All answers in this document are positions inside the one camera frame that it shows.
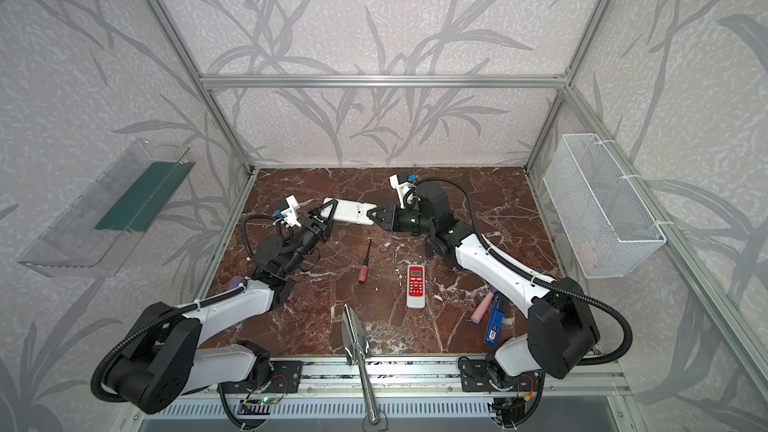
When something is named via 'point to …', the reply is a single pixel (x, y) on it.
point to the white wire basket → (607, 227)
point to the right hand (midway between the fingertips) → (370, 206)
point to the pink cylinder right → (482, 307)
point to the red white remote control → (416, 287)
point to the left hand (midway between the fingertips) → (343, 197)
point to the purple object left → (235, 281)
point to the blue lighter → (495, 320)
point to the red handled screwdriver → (364, 267)
